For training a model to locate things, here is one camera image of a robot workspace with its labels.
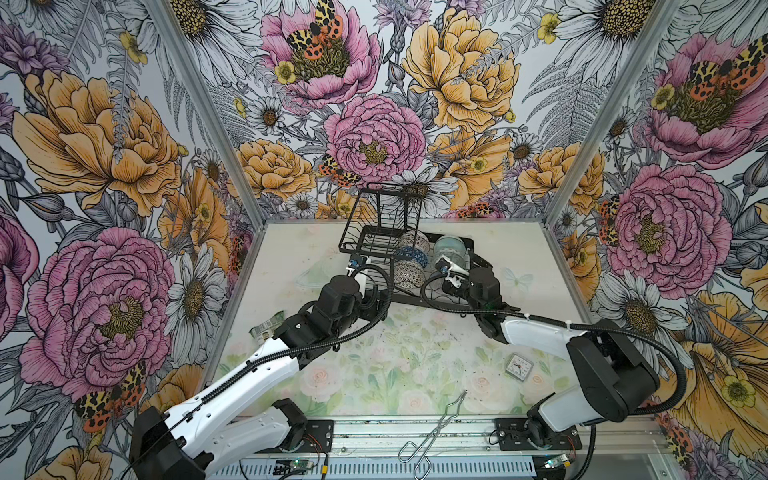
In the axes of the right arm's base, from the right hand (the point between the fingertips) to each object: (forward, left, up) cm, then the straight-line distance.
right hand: (463, 267), depth 90 cm
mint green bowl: (+16, +1, -7) cm, 17 cm away
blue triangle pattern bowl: (+13, +12, -9) cm, 20 cm away
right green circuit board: (-46, -16, -15) cm, 51 cm away
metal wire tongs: (-44, +18, -15) cm, 49 cm away
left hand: (-13, +26, +7) cm, 30 cm away
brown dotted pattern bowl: (+6, +16, -11) cm, 20 cm away
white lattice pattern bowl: (+19, +14, -8) cm, 25 cm away
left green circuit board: (-45, +43, -14) cm, 64 cm away
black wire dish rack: (+24, +24, 0) cm, 34 cm away
